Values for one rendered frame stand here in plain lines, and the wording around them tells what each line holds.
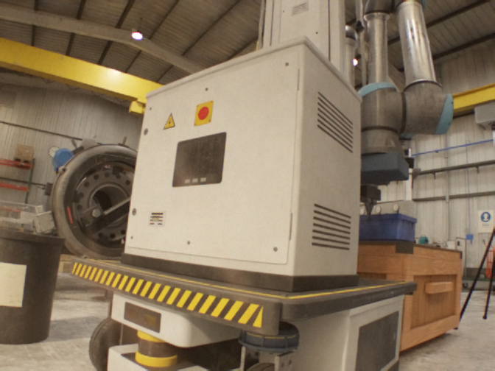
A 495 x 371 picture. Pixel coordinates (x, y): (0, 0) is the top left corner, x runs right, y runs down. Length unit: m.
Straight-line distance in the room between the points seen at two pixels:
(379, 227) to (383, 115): 0.52
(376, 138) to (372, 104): 0.13
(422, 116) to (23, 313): 1.48
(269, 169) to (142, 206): 0.42
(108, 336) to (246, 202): 0.52
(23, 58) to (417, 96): 13.41
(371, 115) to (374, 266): 0.62
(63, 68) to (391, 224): 13.18
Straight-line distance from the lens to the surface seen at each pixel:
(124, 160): 2.22
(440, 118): 1.28
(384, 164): 1.15
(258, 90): 0.77
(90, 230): 2.10
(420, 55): 1.44
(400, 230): 1.51
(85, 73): 13.96
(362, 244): 1.53
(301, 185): 0.65
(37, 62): 13.92
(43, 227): 2.09
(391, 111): 1.25
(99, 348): 0.97
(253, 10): 12.36
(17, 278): 1.25
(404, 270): 1.44
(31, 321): 1.30
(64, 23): 14.21
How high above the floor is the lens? 0.38
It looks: 10 degrees up
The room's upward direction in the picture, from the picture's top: 5 degrees clockwise
